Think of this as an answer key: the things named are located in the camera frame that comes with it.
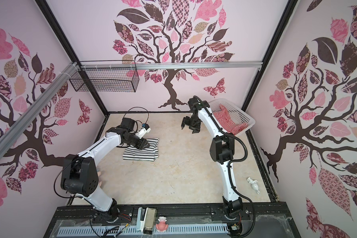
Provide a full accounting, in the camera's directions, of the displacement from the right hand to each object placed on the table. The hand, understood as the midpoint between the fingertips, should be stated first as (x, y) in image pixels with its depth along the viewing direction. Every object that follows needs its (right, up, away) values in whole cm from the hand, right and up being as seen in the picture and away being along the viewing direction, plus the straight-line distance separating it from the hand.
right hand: (187, 127), depth 94 cm
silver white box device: (-20, -44, -24) cm, 55 cm away
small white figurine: (+37, -32, -14) cm, 51 cm away
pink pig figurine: (-13, -46, -26) cm, 55 cm away
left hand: (-25, -11, -6) cm, 28 cm away
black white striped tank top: (-25, -17, 0) cm, 30 cm away
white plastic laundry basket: (+36, +6, +19) cm, 41 cm away
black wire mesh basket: (-52, +34, +1) cm, 62 cm away
